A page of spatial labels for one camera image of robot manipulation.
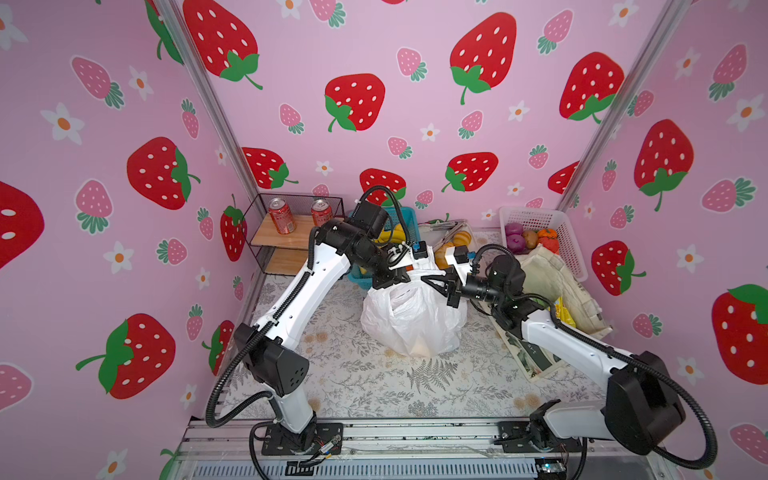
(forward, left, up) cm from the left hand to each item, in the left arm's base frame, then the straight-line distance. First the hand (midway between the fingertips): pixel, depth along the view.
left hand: (407, 273), depth 74 cm
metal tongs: (+44, -20, -25) cm, 54 cm away
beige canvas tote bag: (+7, -41, -10) cm, 43 cm away
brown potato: (+33, -48, -21) cm, 62 cm away
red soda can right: (+24, +26, -1) cm, 36 cm away
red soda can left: (+23, +38, -2) cm, 45 cm away
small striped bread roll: (+35, -23, -23) cm, 48 cm away
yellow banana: (+36, +2, -23) cm, 43 cm away
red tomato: (+29, -54, -19) cm, 64 cm away
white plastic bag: (-7, -2, -9) cm, 12 cm away
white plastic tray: (+41, -14, -25) cm, 50 cm away
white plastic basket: (+44, -54, -21) cm, 73 cm away
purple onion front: (+31, -43, -22) cm, 57 cm away
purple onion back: (+39, -43, -22) cm, 62 cm away
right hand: (-2, -4, +1) cm, 4 cm away
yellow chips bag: (-6, -41, -9) cm, 43 cm away
